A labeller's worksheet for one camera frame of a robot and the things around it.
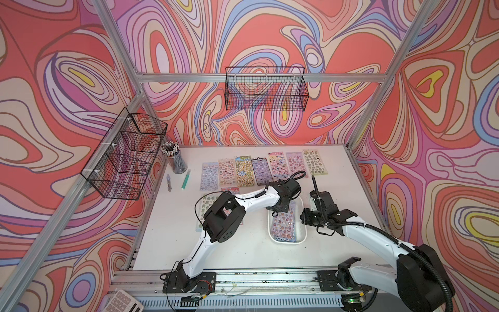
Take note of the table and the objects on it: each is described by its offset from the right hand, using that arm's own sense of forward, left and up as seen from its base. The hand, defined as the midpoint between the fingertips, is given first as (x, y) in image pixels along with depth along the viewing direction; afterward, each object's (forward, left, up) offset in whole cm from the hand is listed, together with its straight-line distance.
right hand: (302, 221), depth 86 cm
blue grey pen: (+27, +68, -1) cm, 73 cm away
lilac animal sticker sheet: (-1, +8, -1) cm, 8 cm away
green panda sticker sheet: (+31, +26, -2) cm, 40 cm away
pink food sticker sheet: (+28, +36, -1) cm, 46 cm away
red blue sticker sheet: (+19, +31, -2) cm, 37 cm away
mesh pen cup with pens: (+31, +61, +17) cm, 71 cm away
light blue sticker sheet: (+26, +45, -2) cm, 52 cm away
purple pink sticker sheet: (+36, -4, -2) cm, 36 cm away
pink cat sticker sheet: (+35, +6, -3) cm, 36 cm away
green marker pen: (+27, +58, -1) cm, 64 cm away
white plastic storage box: (-3, +1, 0) cm, 3 cm away
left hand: (+8, +8, -2) cm, 11 cm away
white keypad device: (-27, +71, 0) cm, 76 cm away
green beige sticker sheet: (+37, -15, -2) cm, 40 cm away
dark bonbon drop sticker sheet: (+32, +16, -2) cm, 36 cm away
